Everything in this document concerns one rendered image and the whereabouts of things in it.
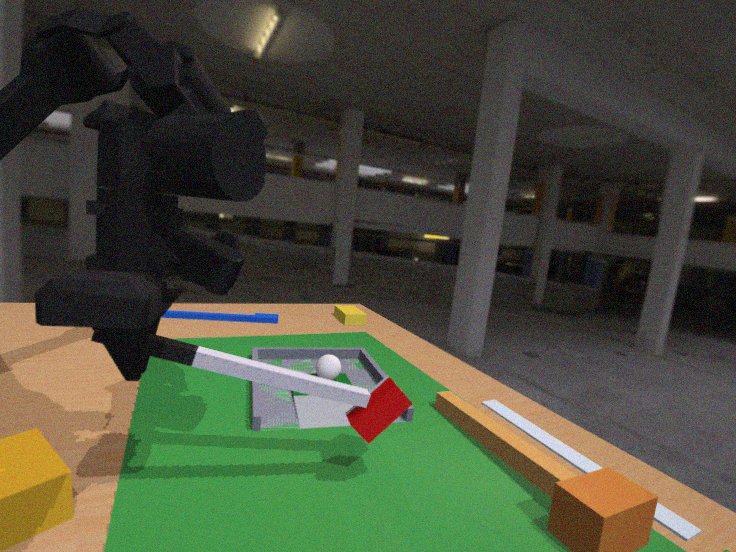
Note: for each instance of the green putting mat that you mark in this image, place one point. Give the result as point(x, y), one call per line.
point(195, 478)

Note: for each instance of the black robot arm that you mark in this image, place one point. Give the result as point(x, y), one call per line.
point(192, 146)

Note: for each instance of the white flat bar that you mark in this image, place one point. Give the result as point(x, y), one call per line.
point(665, 517)

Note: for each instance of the white golf ball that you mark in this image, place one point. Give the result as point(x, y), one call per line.
point(328, 367)

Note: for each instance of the blue long thin bar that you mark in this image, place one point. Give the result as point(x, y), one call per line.
point(257, 318)

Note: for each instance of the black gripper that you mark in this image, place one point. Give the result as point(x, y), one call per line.
point(115, 295)

